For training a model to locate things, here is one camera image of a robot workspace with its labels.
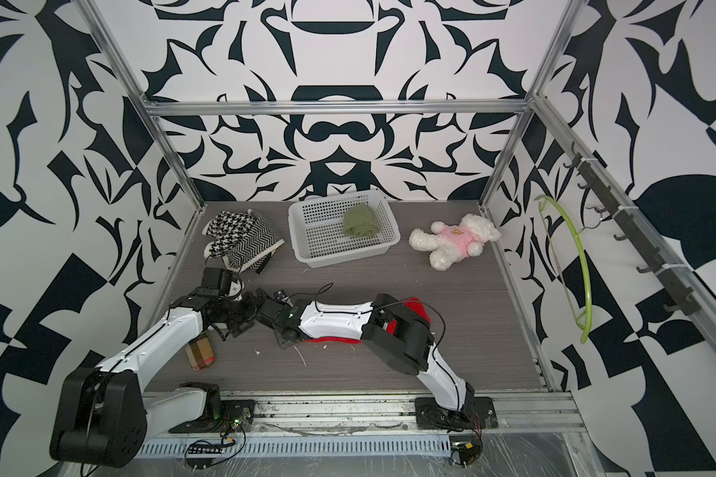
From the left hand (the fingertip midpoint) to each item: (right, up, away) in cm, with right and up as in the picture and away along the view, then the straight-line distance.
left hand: (265, 306), depth 87 cm
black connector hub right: (+52, -31, -16) cm, 63 cm away
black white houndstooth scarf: (-10, +19, +9) cm, 23 cm away
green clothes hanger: (+76, +4, -23) cm, 79 cm away
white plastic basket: (+21, +23, +24) cm, 39 cm away
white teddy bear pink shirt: (+56, +17, +12) cm, 60 cm away
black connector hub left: (-10, -31, -14) cm, 35 cm away
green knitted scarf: (+28, +25, +19) cm, 42 cm away
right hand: (+7, -7, +1) cm, 10 cm away
